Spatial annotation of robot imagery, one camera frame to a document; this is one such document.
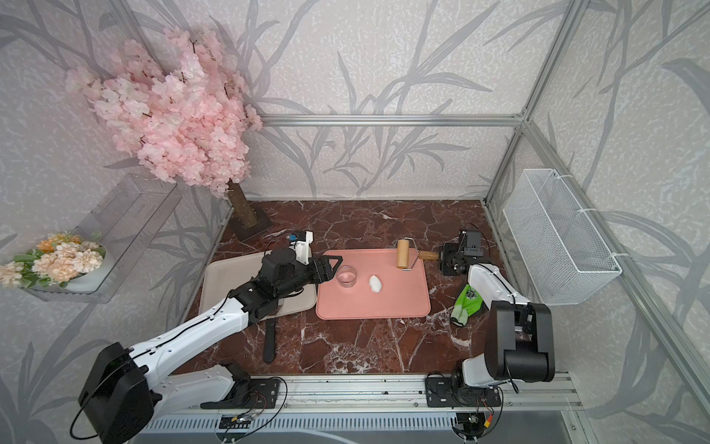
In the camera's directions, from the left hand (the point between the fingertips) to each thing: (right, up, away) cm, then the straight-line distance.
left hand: (337, 261), depth 77 cm
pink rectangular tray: (+8, -10, +16) cm, 21 cm away
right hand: (+31, +3, +15) cm, 34 cm away
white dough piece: (+11, -10, +16) cm, 22 cm away
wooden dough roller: (+20, +1, +14) cm, 24 cm away
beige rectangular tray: (-43, -7, +19) cm, 47 cm away
